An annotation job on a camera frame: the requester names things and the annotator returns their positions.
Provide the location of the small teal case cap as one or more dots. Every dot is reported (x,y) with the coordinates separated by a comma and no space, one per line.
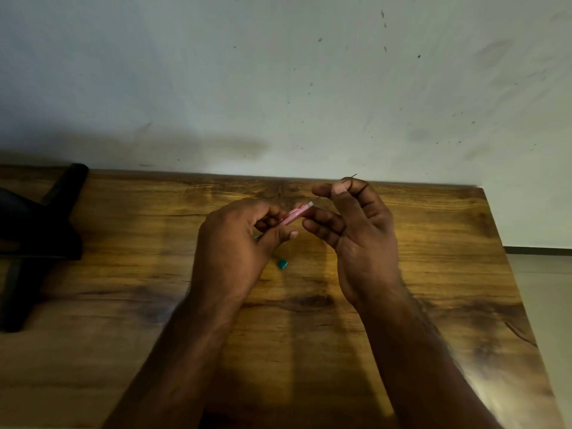
(283,264)

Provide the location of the black stand base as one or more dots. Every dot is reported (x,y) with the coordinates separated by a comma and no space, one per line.
(44,227)

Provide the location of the dark skirting board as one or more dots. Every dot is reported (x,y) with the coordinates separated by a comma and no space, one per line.
(538,251)

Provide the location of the person's left hand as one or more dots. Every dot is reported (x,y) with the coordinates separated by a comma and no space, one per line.
(232,254)

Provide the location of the person's right forearm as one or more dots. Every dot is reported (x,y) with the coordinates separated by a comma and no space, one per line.
(424,366)

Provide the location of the pink mechanical pencil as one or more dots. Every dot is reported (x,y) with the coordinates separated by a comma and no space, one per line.
(295,214)

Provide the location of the person's right hand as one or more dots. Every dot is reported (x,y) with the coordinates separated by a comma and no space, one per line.
(366,245)

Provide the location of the person's left forearm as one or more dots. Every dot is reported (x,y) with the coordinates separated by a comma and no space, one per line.
(174,370)

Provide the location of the thin dark thread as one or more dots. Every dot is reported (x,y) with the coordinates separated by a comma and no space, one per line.
(359,186)

